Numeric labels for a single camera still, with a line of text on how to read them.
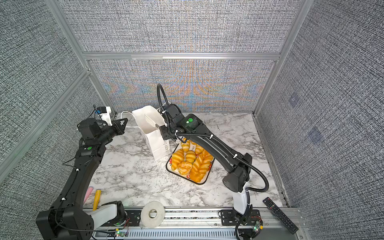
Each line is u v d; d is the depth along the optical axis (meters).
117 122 0.65
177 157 0.90
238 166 0.45
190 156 0.92
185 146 0.96
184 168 0.86
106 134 0.64
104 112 0.65
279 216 0.73
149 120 0.75
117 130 0.66
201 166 0.88
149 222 0.72
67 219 0.38
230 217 0.74
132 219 0.73
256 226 0.69
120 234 0.70
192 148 0.98
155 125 0.74
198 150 0.95
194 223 0.73
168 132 0.54
